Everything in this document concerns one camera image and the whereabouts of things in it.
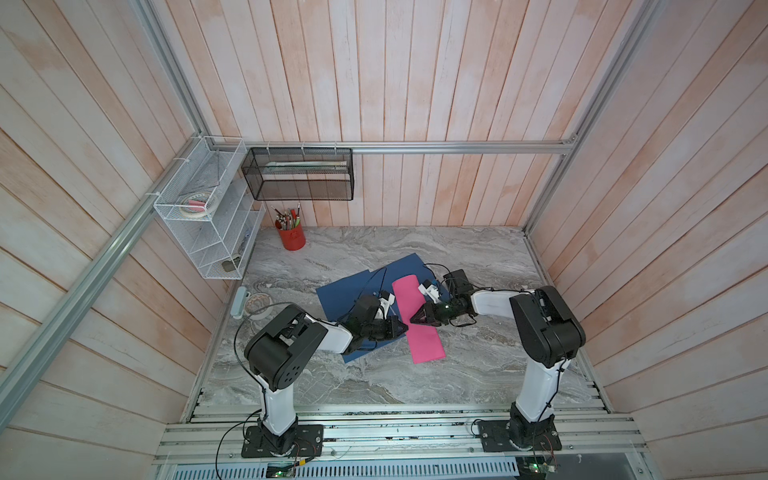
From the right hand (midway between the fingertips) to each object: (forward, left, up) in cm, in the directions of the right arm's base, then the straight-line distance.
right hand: (414, 319), depth 94 cm
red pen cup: (+29, +44, +7) cm, 53 cm away
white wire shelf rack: (+6, +53, +30) cm, 61 cm away
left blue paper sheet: (+11, +27, -4) cm, 29 cm away
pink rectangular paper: (-7, -3, 0) cm, 7 cm away
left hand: (-5, +2, +1) cm, 6 cm away
